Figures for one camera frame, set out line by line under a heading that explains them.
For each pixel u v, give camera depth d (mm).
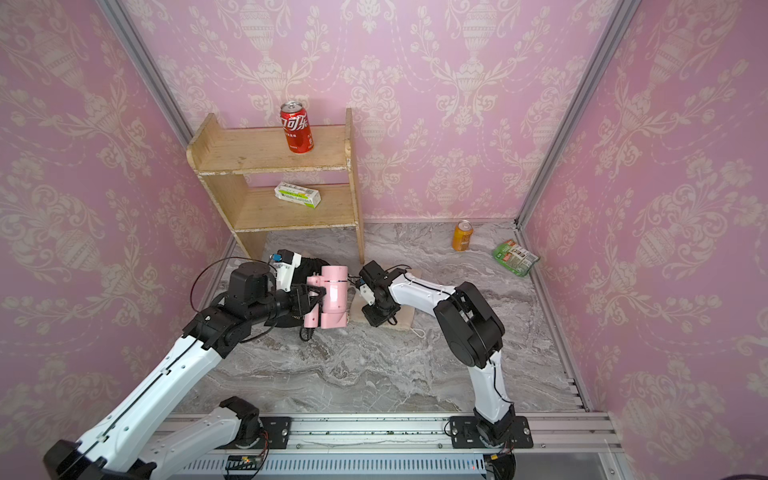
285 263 647
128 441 397
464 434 730
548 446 730
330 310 730
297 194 944
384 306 789
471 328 513
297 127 717
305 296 656
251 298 549
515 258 1078
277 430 747
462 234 1058
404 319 929
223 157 779
